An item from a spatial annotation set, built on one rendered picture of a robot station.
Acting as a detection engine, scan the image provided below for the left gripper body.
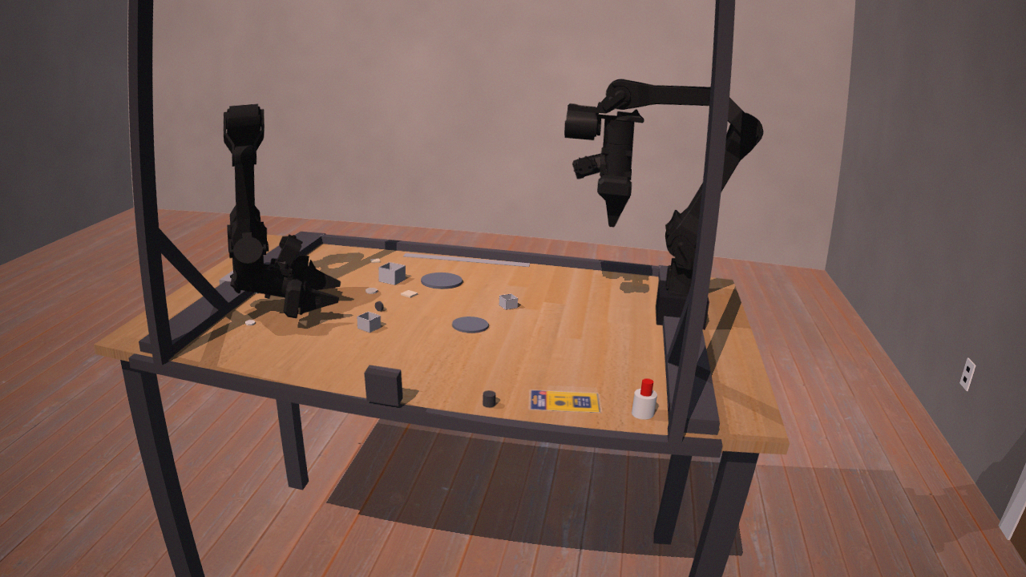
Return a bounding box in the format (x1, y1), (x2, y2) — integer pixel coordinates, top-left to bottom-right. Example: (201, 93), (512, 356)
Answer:
(261, 255), (309, 318)

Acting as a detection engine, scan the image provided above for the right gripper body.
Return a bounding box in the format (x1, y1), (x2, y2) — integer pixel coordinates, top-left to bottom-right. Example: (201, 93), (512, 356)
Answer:
(597, 142), (633, 196)

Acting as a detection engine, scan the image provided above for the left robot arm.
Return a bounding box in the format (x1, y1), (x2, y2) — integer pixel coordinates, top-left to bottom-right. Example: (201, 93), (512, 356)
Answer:
(224, 104), (303, 293)

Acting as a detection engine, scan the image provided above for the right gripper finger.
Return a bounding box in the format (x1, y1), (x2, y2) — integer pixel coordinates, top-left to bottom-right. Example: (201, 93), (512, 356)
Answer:
(598, 192), (630, 227)

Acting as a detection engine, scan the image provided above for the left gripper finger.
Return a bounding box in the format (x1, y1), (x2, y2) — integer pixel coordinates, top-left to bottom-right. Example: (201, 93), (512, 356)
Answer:
(307, 261), (341, 290)
(300, 280), (339, 315)

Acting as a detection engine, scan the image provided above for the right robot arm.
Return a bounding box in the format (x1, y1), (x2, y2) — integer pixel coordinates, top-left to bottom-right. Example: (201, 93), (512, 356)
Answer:
(564, 79), (763, 297)

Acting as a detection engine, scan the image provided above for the white cylinder with red cap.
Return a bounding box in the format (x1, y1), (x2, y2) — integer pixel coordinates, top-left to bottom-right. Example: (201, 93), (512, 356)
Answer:
(632, 379), (657, 420)

